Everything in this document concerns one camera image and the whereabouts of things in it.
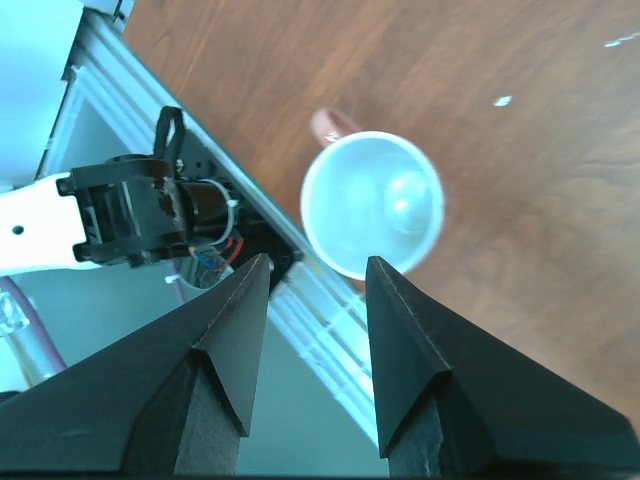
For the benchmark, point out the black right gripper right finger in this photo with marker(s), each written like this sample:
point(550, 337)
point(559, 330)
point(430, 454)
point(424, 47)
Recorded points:
point(452, 399)

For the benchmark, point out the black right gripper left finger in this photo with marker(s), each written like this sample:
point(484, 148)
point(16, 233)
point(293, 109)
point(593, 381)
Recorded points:
point(172, 398)

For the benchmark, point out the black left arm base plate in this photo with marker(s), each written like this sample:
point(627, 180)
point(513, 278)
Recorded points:
point(254, 230)

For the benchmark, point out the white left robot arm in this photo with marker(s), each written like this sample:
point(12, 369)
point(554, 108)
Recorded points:
point(133, 209)

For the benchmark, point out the white mug pink handle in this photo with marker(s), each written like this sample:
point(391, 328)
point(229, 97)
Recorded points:
point(369, 194)

